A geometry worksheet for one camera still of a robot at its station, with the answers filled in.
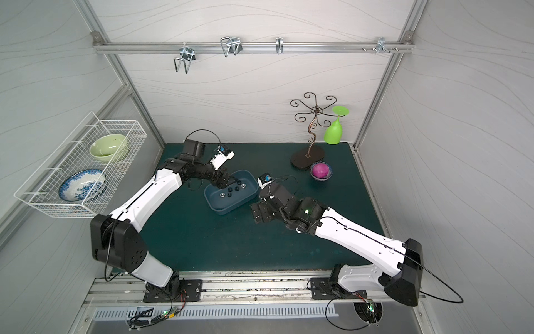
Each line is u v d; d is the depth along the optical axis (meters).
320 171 1.01
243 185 1.01
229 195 1.00
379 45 0.77
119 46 0.78
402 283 0.38
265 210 0.63
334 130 0.95
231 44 0.76
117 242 0.42
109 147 0.72
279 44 0.73
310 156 1.14
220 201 0.96
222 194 0.98
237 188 1.01
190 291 0.74
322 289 0.74
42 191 0.56
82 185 0.64
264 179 0.62
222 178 0.73
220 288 0.75
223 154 0.72
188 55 0.79
